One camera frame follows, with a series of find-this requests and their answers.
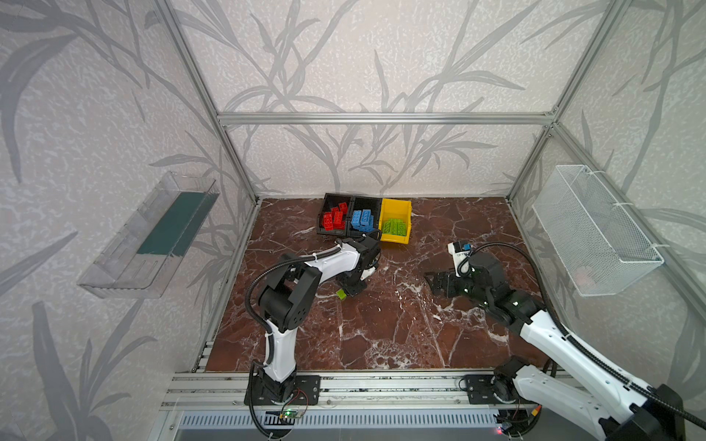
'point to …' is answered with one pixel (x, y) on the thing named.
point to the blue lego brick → (362, 220)
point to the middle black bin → (363, 203)
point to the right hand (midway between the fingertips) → (435, 270)
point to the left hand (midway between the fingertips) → (348, 289)
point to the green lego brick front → (341, 294)
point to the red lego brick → (335, 219)
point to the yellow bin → (395, 209)
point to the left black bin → (331, 201)
